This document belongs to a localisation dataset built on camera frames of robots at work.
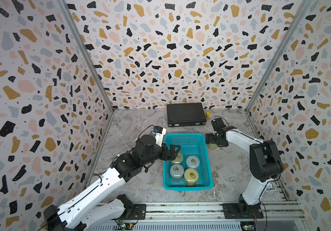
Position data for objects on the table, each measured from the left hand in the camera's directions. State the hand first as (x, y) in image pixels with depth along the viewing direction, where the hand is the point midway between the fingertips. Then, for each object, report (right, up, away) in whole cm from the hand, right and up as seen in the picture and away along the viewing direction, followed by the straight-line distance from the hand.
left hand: (175, 146), depth 68 cm
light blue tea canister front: (+1, -16, +11) cm, 20 cm away
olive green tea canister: (+2, -10, +15) cm, 18 cm away
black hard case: (+8, +17, +45) cm, 49 cm away
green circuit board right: (+36, -40, +3) cm, 54 cm away
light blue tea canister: (+10, -11, +14) cm, 20 cm away
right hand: (+26, -1, +29) cm, 39 cm away
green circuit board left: (-25, -39, +2) cm, 46 cm away
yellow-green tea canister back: (+25, -5, +28) cm, 37 cm away
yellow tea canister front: (+9, -17, +9) cm, 21 cm away
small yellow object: (+27, +18, +49) cm, 58 cm away
